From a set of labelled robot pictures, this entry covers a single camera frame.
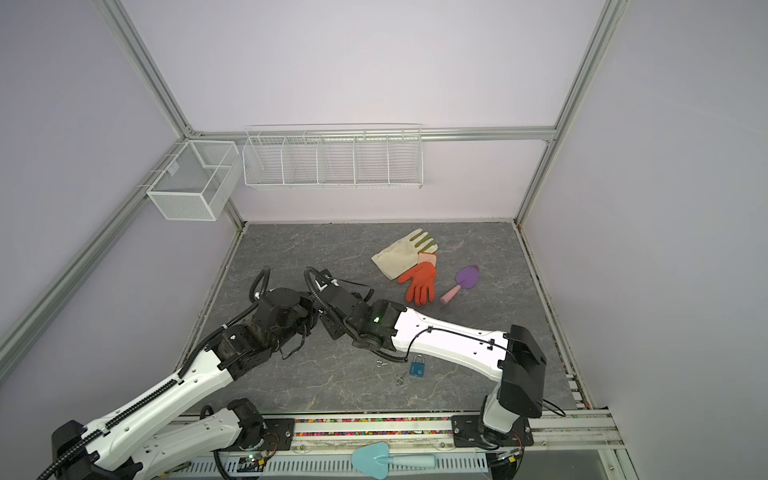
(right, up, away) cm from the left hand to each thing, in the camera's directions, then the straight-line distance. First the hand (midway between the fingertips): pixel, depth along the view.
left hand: (329, 297), depth 74 cm
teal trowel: (+12, -38, -4) cm, 40 cm away
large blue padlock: (+23, -21, +9) cm, 32 cm away
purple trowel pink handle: (+42, +2, +31) cm, 52 cm away
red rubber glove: (+26, +2, +28) cm, 38 cm away
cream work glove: (+20, +9, +38) cm, 44 cm away
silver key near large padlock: (+18, -24, +8) cm, 31 cm away
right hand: (+1, -3, -1) cm, 3 cm away
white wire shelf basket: (-5, +43, +25) cm, 50 cm away
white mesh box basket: (-50, +34, +25) cm, 66 cm away
